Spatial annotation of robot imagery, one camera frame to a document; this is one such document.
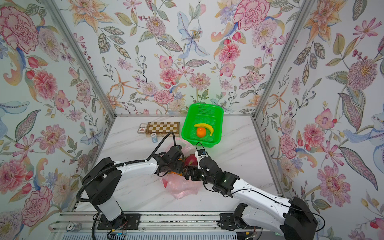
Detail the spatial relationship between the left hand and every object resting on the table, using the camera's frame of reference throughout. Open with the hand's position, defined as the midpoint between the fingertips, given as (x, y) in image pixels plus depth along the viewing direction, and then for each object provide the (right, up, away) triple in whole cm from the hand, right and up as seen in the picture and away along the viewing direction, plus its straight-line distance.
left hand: (181, 166), depth 90 cm
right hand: (+3, +2, -13) cm, 14 cm away
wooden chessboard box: (-15, +23, +19) cm, 34 cm away
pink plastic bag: (-1, -6, -15) cm, 16 cm away
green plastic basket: (+21, +35, +31) cm, 52 cm away
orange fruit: (+13, +21, +14) cm, 28 cm away
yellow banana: (+15, +26, +20) cm, 36 cm away
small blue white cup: (-19, +17, +10) cm, 28 cm away
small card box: (-31, +23, +20) cm, 43 cm away
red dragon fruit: (+6, +4, -4) cm, 8 cm away
